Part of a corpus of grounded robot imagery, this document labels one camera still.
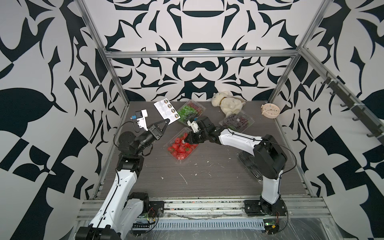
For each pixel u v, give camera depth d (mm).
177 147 892
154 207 734
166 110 695
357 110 580
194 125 826
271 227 711
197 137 772
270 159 495
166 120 670
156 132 605
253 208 743
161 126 667
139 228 728
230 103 1047
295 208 759
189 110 1047
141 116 615
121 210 469
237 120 991
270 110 1115
